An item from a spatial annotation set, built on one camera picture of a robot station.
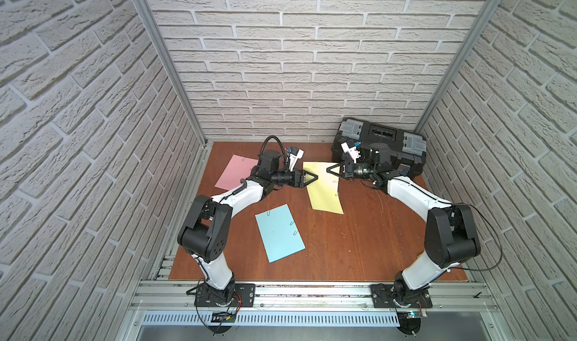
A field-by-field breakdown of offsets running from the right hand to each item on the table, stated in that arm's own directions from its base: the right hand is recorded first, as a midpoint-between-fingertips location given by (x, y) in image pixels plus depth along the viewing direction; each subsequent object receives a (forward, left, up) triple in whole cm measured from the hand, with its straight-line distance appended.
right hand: (331, 170), depth 81 cm
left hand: (0, +5, -2) cm, 6 cm away
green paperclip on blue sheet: (-6, +26, -21) cm, 33 cm away
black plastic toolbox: (+14, -36, -5) cm, 39 cm away
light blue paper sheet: (-14, +21, -22) cm, 33 cm away
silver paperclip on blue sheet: (-15, +15, -21) cm, 29 cm away
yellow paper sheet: (-7, +4, -5) cm, 9 cm away
